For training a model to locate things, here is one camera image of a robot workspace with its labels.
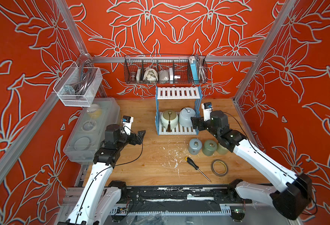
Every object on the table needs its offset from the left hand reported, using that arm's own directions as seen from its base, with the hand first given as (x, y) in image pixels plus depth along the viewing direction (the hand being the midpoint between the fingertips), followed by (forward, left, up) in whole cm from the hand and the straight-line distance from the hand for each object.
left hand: (137, 128), depth 76 cm
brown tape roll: (-14, -46, -21) cm, 52 cm away
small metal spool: (+36, +8, +9) cm, 38 cm away
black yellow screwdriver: (-8, -30, -20) cm, 37 cm away
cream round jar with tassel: (+15, -18, -10) cm, 25 cm away
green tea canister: (-2, -43, -14) cm, 45 cm away
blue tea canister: (-1, -34, -13) cm, 37 cm away
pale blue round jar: (+19, -28, -10) cm, 35 cm away
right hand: (+8, -32, +4) cm, 33 cm away
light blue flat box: (+36, -33, +11) cm, 50 cm away
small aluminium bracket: (+42, -22, +5) cm, 48 cm away
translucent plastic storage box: (0, +30, -6) cm, 30 cm away
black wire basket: (+46, -1, +11) cm, 47 cm away
